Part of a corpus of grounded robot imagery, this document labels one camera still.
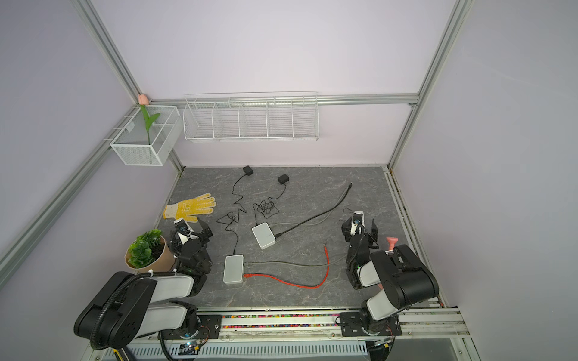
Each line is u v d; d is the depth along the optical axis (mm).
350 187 1117
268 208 1023
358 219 754
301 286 826
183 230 706
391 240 808
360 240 642
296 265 869
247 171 1171
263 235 941
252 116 997
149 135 890
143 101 893
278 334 736
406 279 453
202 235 778
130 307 428
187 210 1032
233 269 852
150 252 754
